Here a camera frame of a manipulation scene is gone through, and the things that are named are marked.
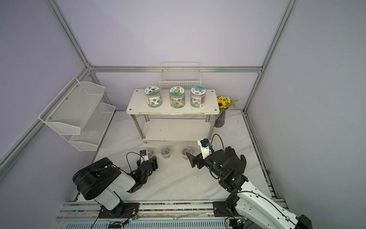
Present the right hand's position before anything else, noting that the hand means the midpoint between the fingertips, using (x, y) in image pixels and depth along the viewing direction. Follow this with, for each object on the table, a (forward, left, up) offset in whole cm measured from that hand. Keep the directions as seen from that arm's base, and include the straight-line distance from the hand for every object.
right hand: (194, 150), depth 74 cm
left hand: (+5, +28, -21) cm, 35 cm away
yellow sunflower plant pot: (+31, -21, +5) cm, 38 cm away
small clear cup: (+6, +27, -13) cm, 31 cm away
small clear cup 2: (+7, +18, -15) cm, 24 cm away
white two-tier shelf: (+32, +20, -15) cm, 41 cm away
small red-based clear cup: (+9, +5, -14) cm, 18 cm away
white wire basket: (+50, +3, +15) cm, 52 cm away
